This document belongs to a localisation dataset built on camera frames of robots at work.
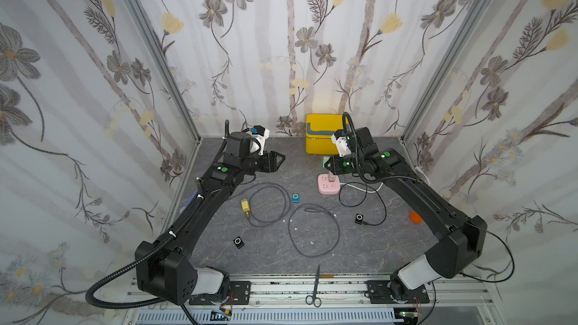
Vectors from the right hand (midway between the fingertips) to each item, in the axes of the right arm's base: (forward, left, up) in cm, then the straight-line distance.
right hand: (333, 162), depth 77 cm
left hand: (+1, +18, +2) cm, 18 cm away
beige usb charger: (+8, -4, -23) cm, 25 cm away
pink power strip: (+3, -2, -24) cm, 24 cm away
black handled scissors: (-40, +5, -24) cm, 46 cm away
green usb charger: (+2, +3, -1) cm, 3 cm away
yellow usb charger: (-8, +33, -24) cm, 41 cm away
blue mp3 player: (-1, +12, -26) cm, 29 cm away
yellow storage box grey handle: (+27, +2, -13) cm, 30 cm away
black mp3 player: (-11, -14, -24) cm, 30 cm away
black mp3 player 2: (-22, +33, -24) cm, 47 cm away
